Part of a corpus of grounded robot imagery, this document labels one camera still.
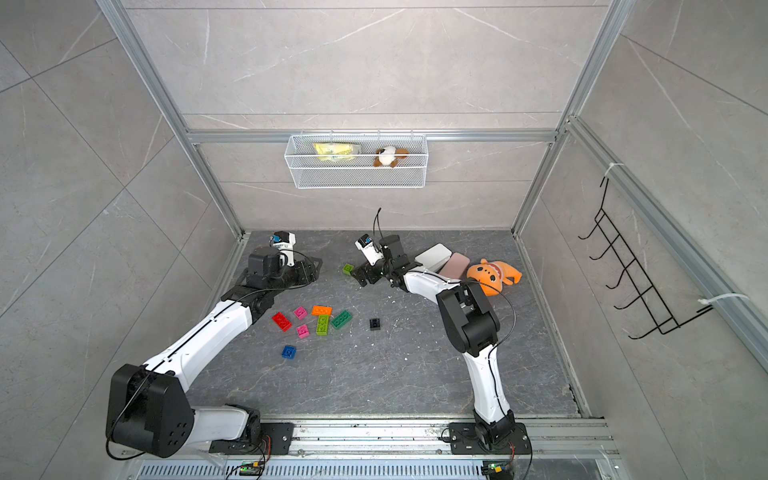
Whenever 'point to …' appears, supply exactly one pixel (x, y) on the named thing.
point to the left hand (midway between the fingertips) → (314, 257)
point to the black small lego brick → (374, 324)
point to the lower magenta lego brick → (303, 331)
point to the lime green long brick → (322, 324)
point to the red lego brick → (282, 321)
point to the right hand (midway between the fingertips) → (364, 262)
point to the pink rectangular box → (456, 266)
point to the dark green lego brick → (342, 319)
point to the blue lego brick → (289, 352)
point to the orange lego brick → (318, 310)
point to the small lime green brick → (347, 269)
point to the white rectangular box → (434, 258)
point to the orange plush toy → (492, 275)
